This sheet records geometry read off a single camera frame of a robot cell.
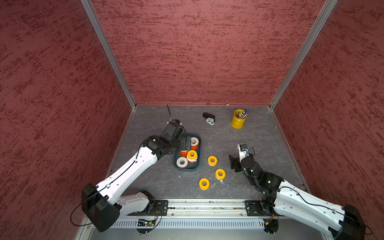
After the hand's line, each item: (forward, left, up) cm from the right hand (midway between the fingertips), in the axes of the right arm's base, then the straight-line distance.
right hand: (235, 157), depth 81 cm
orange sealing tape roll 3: (+4, +31, -8) cm, 32 cm away
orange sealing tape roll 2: (+6, +30, -6) cm, 31 cm away
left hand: (+4, +30, +9) cm, 31 cm away
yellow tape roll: (+3, +25, -6) cm, 26 cm away
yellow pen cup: (+27, -7, +2) cm, 28 cm away
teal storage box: (-1, +27, +16) cm, 31 cm away
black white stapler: (+35, +11, -8) cm, 37 cm away
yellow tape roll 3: (-8, +9, -9) cm, 15 cm away
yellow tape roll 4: (-13, +18, -9) cm, 24 cm away
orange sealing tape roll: (+12, +23, -5) cm, 27 cm away
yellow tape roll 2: (+1, +12, -10) cm, 16 cm away
